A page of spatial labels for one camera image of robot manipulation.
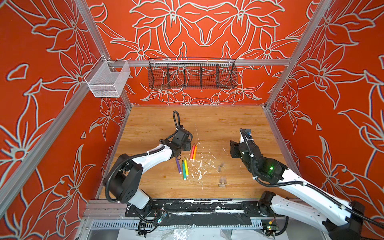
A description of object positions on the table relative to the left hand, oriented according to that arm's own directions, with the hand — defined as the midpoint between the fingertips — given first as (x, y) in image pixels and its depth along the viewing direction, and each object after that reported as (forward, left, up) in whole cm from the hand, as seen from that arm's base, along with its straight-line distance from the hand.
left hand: (187, 141), depth 89 cm
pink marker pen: (-3, -3, -7) cm, 8 cm away
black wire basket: (+43, +1, +21) cm, 47 cm away
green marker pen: (-15, +1, -8) cm, 17 cm away
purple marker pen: (-13, +4, -8) cm, 16 cm away
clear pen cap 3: (-19, -21, -7) cm, 30 cm away
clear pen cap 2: (-13, -20, -8) cm, 25 cm away
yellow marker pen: (-13, 0, -8) cm, 15 cm away
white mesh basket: (+30, +53, +23) cm, 66 cm away
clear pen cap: (-10, -22, -8) cm, 25 cm away
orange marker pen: (-3, -5, -7) cm, 9 cm away
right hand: (-6, -24, +13) cm, 28 cm away
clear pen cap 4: (-22, -20, -8) cm, 31 cm away
